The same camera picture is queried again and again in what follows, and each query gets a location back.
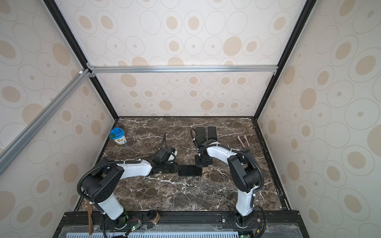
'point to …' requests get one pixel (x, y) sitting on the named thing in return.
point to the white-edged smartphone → (212, 133)
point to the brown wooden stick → (90, 210)
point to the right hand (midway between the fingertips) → (201, 167)
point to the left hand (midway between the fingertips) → (184, 167)
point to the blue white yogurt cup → (117, 134)
